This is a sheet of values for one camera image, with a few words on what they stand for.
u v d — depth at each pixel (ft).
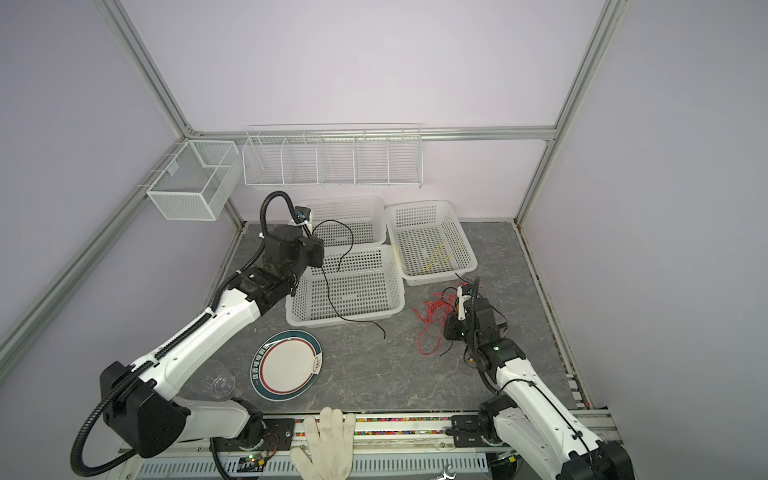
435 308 3.00
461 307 2.45
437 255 3.57
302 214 2.11
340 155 3.24
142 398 1.27
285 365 2.78
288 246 1.88
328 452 2.34
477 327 2.07
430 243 3.70
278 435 2.42
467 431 2.40
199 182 3.22
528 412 1.63
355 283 3.35
